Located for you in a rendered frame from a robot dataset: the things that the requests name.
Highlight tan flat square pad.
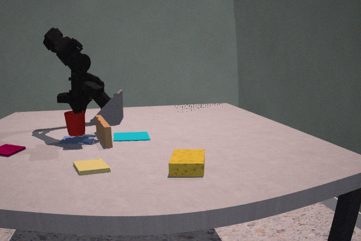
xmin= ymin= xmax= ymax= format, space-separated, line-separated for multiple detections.
xmin=73 ymin=158 xmax=111 ymax=175

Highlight dark red square pad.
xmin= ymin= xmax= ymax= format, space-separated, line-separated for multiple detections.
xmin=0 ymin=144 xmax=26 ymax=157

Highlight yellow sponge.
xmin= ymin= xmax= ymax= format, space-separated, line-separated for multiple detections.
xmin=169 ymin=149 xmax=205 ymax=177

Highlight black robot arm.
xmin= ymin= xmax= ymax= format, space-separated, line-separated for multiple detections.
xmin=43 ymin=28 xmax=111 ymax=109

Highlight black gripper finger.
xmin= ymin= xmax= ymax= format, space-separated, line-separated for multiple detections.
xmin=69 ymin=101 xmax=85 ymax=113
xmin=82 ymin=99 xmax=92 ymax=112

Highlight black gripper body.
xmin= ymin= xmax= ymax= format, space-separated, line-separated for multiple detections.
xmin=57 ymin=73 xmax=90 ymax=103

